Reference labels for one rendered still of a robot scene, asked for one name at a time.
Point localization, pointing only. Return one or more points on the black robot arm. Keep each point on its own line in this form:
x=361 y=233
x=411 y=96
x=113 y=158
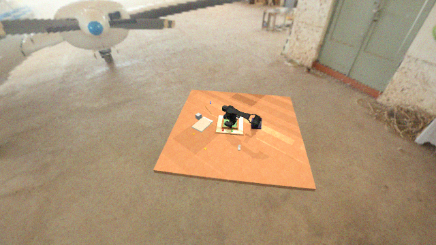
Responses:
x=230 y=110

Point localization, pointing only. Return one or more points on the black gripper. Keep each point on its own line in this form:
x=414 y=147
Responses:
x=232 y=121

